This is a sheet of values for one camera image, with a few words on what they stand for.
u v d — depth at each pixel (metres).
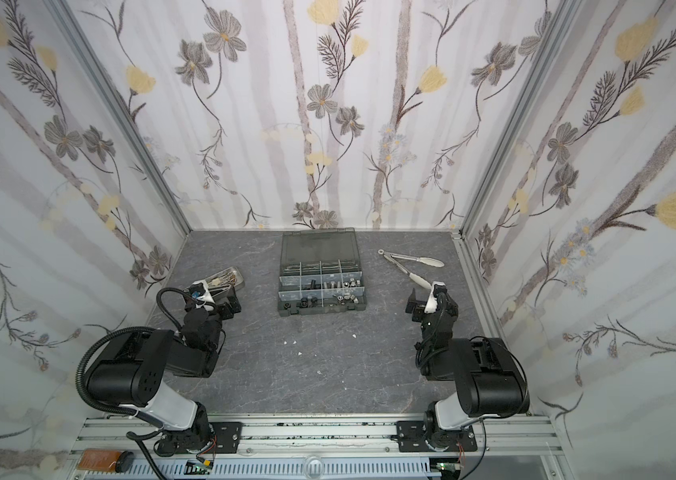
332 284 1.04
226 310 0.82
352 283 1.02
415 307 0.82
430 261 1.11
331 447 0.73
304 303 0.99
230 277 1.06
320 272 1.03
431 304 0.79
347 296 1.00
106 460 0.67
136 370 0.46
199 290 0.76
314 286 1.01
